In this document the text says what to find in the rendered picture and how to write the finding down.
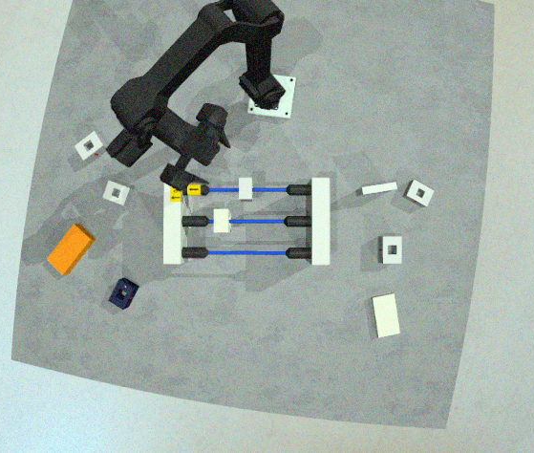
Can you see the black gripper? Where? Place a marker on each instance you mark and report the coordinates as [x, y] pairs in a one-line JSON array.
[[174, 175]]

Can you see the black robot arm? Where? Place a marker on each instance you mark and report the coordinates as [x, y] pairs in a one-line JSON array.
[[141, 103]]

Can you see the orange rectangular block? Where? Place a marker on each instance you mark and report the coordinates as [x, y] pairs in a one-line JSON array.
[[70, 249]]

